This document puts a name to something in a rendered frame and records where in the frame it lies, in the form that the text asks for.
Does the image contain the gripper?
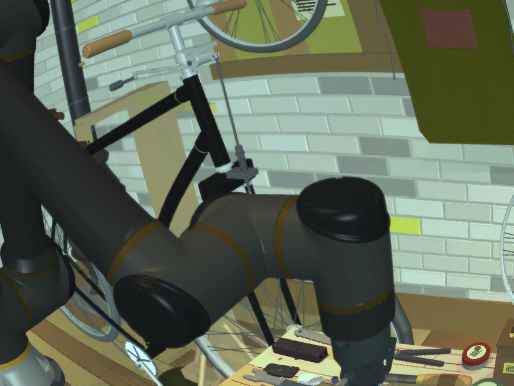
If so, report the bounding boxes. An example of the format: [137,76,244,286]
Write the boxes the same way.
[318,294,399,386]

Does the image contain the silver bicycle handlebar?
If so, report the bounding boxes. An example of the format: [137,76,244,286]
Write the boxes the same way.
[127,5,221,80]

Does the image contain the light wooden stand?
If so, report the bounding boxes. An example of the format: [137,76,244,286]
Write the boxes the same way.
[73,80,202,227]

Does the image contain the thin grey hanging wire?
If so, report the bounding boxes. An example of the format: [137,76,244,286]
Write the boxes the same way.
[375,0,398,81]

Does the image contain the thin grey brake rod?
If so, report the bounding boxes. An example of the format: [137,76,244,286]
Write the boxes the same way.
[214,51,257,196]

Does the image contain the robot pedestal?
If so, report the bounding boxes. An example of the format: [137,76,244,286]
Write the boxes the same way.
[0,345,66,386]

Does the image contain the dark grey pliers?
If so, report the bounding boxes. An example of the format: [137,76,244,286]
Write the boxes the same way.
[394,346,453,369]

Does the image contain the grey flat spanner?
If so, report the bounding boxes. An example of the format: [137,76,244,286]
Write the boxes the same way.
[241,369,282,386]
[294,327,334,346]

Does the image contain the olive green box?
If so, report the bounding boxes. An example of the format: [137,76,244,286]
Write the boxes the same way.
[378,0,514,147]

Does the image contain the wooden handlebar grip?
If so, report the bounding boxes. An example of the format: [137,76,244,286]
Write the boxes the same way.
[81,29,134,60]
[208,0,248,17]

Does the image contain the wooden board with green panels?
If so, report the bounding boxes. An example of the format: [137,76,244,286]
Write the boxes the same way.
[209,0,405,81]

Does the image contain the black ribbed block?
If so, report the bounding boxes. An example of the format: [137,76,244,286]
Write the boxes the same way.
[272,337,329,365]

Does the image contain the hanging spoked wheel rim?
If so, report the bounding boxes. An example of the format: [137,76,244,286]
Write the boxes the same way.
[187,0,330,54]

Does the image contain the grey wheel rim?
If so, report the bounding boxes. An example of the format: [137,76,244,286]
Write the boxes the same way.
[498,191,514,303]

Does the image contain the silver brake lever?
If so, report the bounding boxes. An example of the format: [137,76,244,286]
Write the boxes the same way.
[108,66,187,93]

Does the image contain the wooden handled screwdriver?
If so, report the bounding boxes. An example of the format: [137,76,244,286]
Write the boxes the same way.
[384,372,474,386]

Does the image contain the black bicycle frame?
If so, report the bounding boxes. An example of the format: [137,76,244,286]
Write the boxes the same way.
[84,73,300,351]

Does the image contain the red round tin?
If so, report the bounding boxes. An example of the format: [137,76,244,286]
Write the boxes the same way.
[460,341,491,369]

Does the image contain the black flat patch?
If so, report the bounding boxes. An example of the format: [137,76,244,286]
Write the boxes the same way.
[262,362,301,379]

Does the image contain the brown box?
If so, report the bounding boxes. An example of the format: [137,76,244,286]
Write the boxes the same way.
[494,316,514,383]

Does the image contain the grey upright pipe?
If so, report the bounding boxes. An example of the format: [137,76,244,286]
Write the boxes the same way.
[49,0,93,122]

